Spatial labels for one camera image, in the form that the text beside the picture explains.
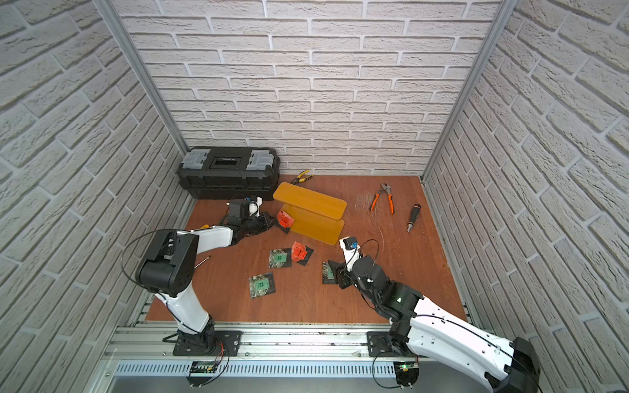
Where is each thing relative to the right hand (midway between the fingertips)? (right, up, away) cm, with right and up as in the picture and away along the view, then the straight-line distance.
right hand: (340, 258), depth 76 cm
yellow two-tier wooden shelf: (-8, +13, +15) cm, 21 cm away
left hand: (-23, +12, +20) cm, 33 cm away
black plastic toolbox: (-45, +30, +22) cm, 58 cm away
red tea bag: (-15, -2, +18) cm, 24 cm away
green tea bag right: (-3, -3, -3) cm, 5 cm away
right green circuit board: (+20, -32, -5) cm, 37 cm away
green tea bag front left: (-28, -12, +9) cm, 31 cm away
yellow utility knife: (-55, +7, +24) cm, 61 cm away
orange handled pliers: (+24, +24, +39) cm, 52 cm away
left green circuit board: (-42, -32, -3) cm, 53 cm away
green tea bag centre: (-22, -4, +16) cm, 28 cm away
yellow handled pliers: (-18, +29, +42) cm, 54 cm away
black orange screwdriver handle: (+36, +13, +30) cm, 48 cm away
